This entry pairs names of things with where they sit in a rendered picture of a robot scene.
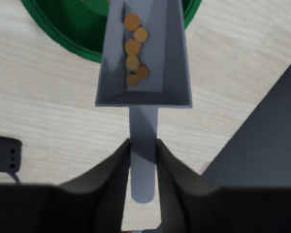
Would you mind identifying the grey scoop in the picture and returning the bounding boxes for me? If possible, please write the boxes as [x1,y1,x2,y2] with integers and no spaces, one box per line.
[95,0,193,204]

